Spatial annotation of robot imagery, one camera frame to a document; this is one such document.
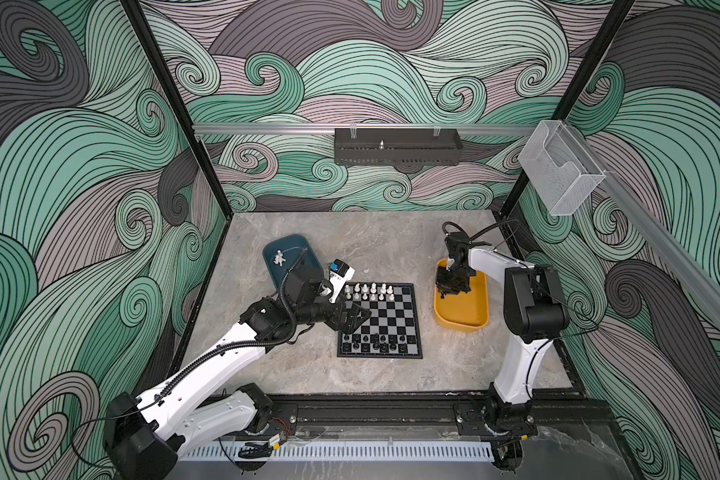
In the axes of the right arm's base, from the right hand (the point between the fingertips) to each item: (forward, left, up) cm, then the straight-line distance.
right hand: (443, 288), depth 98 cm
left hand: (-17, +28, +21) cm, 39 cm away
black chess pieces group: (-20, +21, +4) cm, 29 cm away
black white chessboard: (-15, +18, +2) cm, 23 cm away
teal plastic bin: (+14, +53, +1) cm, 55 cm away
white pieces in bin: (+11, +57, +1) cm, 58 cm away
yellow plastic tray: (-10, -4, +3) cm, 11 cm away
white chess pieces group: (-3, +26, +2) cm, 26 cm away
